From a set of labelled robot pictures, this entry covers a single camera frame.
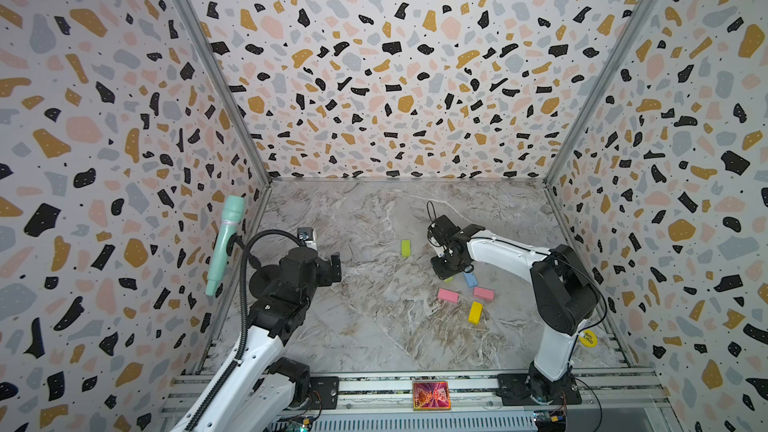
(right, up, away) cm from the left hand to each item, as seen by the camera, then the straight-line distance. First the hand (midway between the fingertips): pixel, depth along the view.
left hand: (326, 254), depth 78 cm
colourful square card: (+27, -33, -6) cm, 43 cm away
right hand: (+34, -8, +15) cm, 38 cm away
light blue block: (+41, -11, +16) cm, 46 cm away
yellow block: (+41, -19, +10) cm, 46 cm away
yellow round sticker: (+72, -24, +6) cm, 76 cm away
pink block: (+34, -14, +12) cm, 38 cm away
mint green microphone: (-20, +12, -8) cm, 25 cm away
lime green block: (+21, -2, +23) cm, 31 cm away
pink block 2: (+45, -14, +13) cm, 49 cm away
